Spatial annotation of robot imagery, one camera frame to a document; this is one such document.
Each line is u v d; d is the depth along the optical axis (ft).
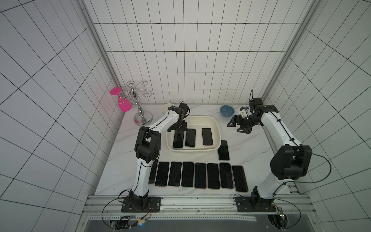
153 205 2.36
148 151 1.81
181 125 2.78
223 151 3.06
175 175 2.66
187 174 2.68
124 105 3.18
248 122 2.37
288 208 2.30
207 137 3.23
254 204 2.16
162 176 2.64
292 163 1.50
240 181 2.62
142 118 3.58
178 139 3.69
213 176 2.65
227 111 3.73
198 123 3.51
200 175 2.62
